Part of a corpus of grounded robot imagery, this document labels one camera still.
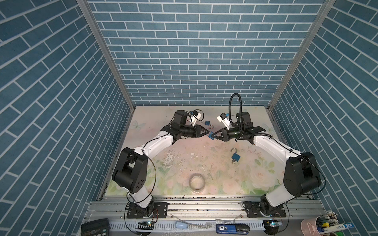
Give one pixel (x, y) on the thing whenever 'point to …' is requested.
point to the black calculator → (99, 227)
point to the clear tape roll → (197, 183)
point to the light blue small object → (181, 225)
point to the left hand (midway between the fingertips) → (207, 132)
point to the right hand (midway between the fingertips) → (212, 134)
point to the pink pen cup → (308, 227)
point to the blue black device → (233, 228)
